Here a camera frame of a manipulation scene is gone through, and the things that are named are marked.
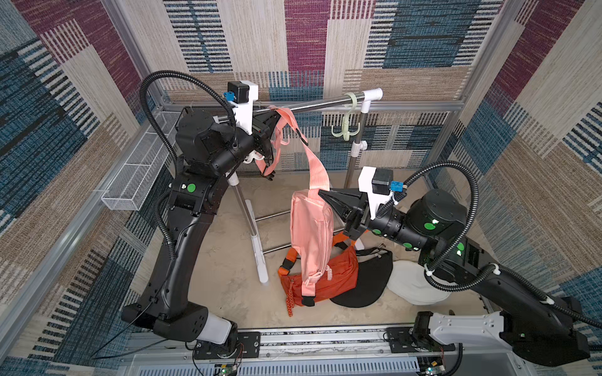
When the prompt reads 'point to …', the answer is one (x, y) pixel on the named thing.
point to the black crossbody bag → (374, 273)
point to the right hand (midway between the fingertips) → (323, 194)
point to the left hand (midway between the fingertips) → (278, 111)
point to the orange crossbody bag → (342, 273)
